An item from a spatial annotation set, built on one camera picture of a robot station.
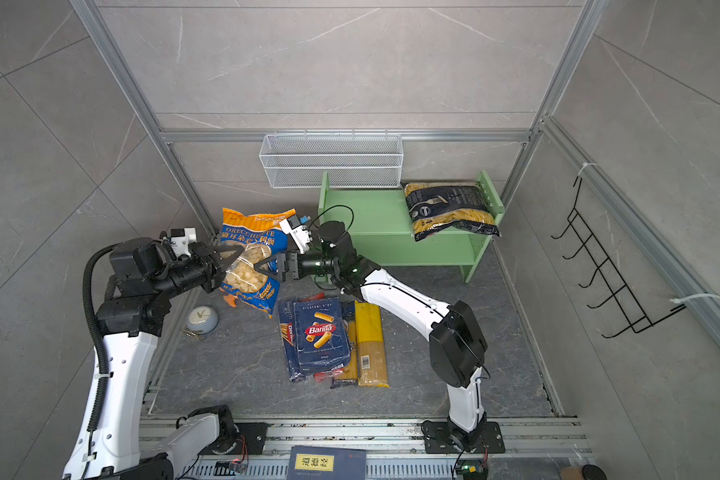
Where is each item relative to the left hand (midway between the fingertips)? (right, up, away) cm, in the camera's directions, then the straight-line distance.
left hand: (244, 243), depth 63 cm
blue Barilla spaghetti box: (+1, -21, +30) cm, 37 cm away
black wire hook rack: (+82, -15, -2) cm, 84 cm away
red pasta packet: (+14, -36, +18) cm, 43 cm away
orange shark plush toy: (-19, -18, +35) cm, 43 cm away
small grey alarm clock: (-24, -22, +28) cm, 43 cm away
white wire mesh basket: (+21, +30, +38) cm, 53 cm away
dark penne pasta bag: (+45, +12, +19) cm, 50 cm away
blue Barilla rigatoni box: (+14, -25, +19) cm, 34 cm away
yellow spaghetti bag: (+28, -30, +24) cm, 47 cm away
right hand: (+3, -5, +5) cm, 8 cm away
